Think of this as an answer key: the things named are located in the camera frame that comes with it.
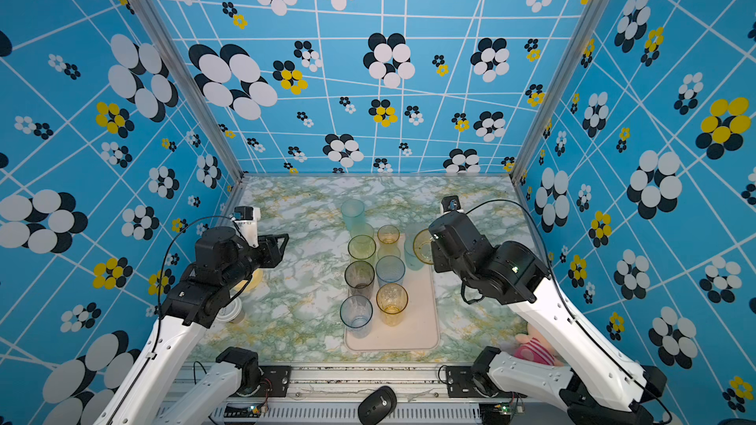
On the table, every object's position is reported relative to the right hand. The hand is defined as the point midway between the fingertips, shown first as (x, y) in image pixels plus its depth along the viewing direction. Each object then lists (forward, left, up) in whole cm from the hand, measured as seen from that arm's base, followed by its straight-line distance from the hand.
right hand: (446, 242), depth 66 cm
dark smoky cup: (+2, +22, -23) cm, 32 cm away
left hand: (+4, +40, -3) cm, 40 cm away
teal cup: (+28, +26, -25) cm, 45 cm away
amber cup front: (-5, +13, -23) cm, 26 cm away
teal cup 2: (-4, +8, -1) cm, 9 cm away
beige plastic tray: (-10, +5, -29) cm, 32 cm away
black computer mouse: (-29, +16, -27) cm, 42 cm away
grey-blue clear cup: (-8, +23, -23) cm, 33 cm away
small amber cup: (+19, +14, -25) cm, 34 cm away
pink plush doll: (-16, -23, -23) cm, 37 cm away
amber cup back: (-1, +5, 0) cm, 6 cm away
